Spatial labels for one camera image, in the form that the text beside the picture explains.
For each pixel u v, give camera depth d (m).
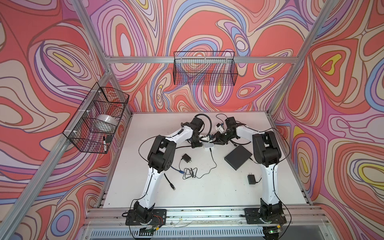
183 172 0.88
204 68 0.96
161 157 0.58
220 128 0.99
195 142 0.89
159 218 0.73
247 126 0.75
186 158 0.93
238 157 0.96
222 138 0.93
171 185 0.84
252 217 0.73
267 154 0.60
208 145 0.99
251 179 0.85
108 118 0.74
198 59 0.88
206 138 0.90
